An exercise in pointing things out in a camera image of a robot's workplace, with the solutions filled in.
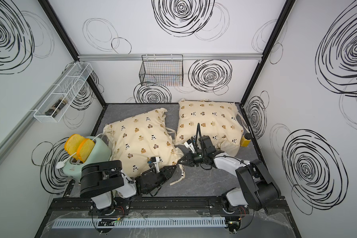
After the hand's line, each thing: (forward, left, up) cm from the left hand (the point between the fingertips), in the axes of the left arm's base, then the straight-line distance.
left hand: (177, 169), depth 80 cm
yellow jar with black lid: (+19, -42, +3) cm, 46 cm away
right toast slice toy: (+4, +46, +13) cm, 48 cm away
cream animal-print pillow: (+32, -28, +4) cm, 43 cm away
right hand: (+2, -1, +3) cm, 3 cm away
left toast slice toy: (+6, +52, +15) cm, 54 cm away
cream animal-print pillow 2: (+15, +26, +4) cm, 31 cm away
